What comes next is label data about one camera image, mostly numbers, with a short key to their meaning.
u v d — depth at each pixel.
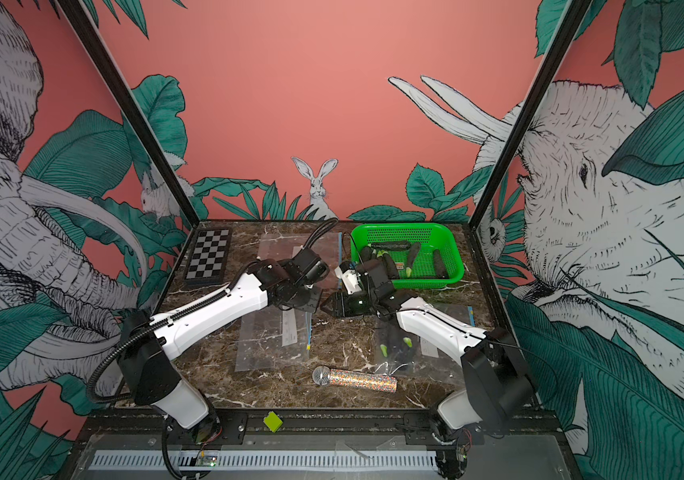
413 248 1.09
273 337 0.90
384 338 0.86
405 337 0.85
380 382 0.79
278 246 1.14
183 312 0.46
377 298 0.66
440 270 1.02
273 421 0.75
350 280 0.76
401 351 0.85
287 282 0.56
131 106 0.85
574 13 0.69
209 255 1.05
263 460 0.70
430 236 1.10
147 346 0.42
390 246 1.11
